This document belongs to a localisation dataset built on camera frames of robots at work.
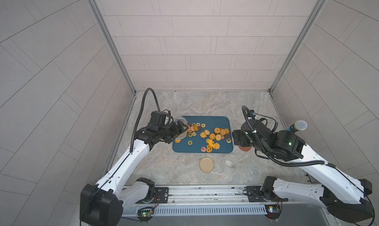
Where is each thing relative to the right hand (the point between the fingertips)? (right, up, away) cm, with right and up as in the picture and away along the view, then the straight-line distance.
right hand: (238, 135), depth 68 cm
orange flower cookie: (-15, -5, +23) cm, 28 cm away
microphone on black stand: (+30, +4, +2) cm, 30 cm away
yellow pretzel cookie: (-12, -12, +18) cm, 25 cm away
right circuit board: (+17, -36, 0) cm, 40 cm away
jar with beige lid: (-26, +6, +10) cm, 29 cm away
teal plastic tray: (-13, -5, +23) cm, 27 cm away
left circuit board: (-42, -34, -3) cm, 55 cm away
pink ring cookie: (-15, -13, +18) cm, 27 cm away
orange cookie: (-10, -6, +22) cm, 24 cm away
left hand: (-25, +1, +8) cm, 26 cm away
